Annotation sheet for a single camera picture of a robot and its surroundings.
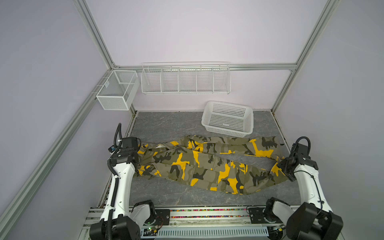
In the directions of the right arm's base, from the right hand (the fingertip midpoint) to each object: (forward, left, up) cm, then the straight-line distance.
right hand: (287, 171), depth 80 cm
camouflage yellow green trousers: (+7, +28, -7) cm, 30 cm away
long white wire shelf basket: (+53, +68, +25) cm, 90 cm away
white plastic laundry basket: (+45, +22, -8) cm, 51 cm away
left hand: (0, +84, +7) cm, 84 cm away
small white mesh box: (+50, +103, +17) cm, 116 cm away
